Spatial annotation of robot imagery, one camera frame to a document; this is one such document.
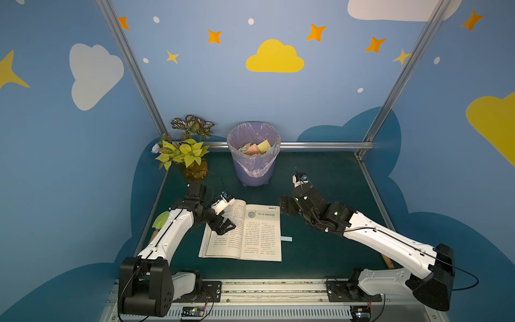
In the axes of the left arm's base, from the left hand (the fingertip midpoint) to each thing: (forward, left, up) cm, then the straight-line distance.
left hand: (226, 216), depth 84 cm
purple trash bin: (+24, -8, -8) cm, 27 cm away
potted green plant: (+24, +18, +14) cm, 33 cm away
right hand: (+3, -27, +12) cm, 29 cm away
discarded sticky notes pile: (+37, -11, +4) cm, 38 cm away
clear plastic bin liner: (+37, -4, +14) cm, 40 cm away
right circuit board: (-32, -53, -11) cm, 62 cm away
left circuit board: (-33, +9, -11) cm, 36 cm away
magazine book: (-3, -8, -8) cm, 12 cm away
